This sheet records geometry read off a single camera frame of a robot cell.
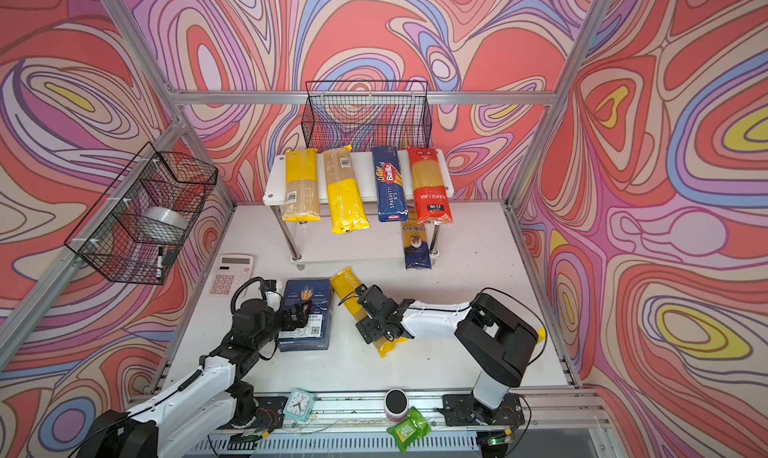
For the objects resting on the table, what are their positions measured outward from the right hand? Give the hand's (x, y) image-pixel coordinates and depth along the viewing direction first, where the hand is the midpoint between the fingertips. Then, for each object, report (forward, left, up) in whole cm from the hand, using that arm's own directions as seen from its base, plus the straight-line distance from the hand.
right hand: (378, 326), depth 90 cm
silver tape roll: (+13, +50, +36) cm, 62 cm away
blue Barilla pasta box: (-5, +16, +9) cm, 20 cm away
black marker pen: (+6, +52, +28) cm, 60 cm away
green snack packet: (-27, -7, +3) cm, 28 cm away
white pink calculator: (+19, +48, +5) cm, 52 cm away
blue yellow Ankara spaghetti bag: (+24, -13, +11) cm, 29 cm away
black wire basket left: (+8, +60, +36) cm, 70 cm away
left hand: (+5, +22, +8) cm, 24 cm away
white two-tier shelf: (+26, +21, +10) cm, 35 cm away
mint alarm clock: (-21, +20, +4) cm, 29 cm away
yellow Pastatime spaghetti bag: (+12, +10, +4) cm, 16 cm away
